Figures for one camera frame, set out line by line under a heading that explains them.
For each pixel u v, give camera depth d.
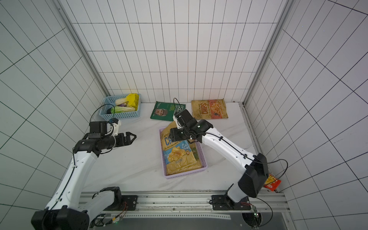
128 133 0.70
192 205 0.73
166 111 1.14
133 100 1.10
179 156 0.79
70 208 0.38
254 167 0.42
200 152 0.87
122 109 1.10
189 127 0.56
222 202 0.72
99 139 0.57
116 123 0.70
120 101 1.14
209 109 1.14
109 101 1.18
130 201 0.73
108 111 1.13
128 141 0.68
